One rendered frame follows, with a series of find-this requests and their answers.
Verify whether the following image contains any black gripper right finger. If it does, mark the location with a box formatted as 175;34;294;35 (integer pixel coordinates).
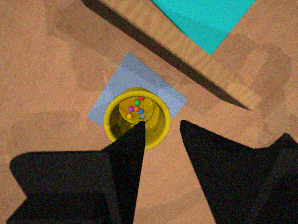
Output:
180;120;298;224

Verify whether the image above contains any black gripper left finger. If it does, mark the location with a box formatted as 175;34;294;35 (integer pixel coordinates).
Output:
9;121;145;224

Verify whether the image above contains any yellow cup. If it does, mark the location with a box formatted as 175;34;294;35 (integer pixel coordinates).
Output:
104;87;171;151

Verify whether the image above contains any wooden rail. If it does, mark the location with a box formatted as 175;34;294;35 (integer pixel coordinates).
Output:
82;0;263;111

